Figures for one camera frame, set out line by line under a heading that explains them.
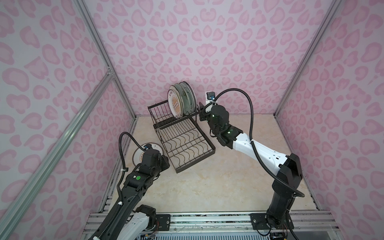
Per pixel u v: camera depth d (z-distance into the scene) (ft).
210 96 2.03
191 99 2.69
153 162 1.95
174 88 2.70
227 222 2.46
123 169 1.93
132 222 1.87
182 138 3.46
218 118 1.81
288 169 1.51
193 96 2.69
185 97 2.72
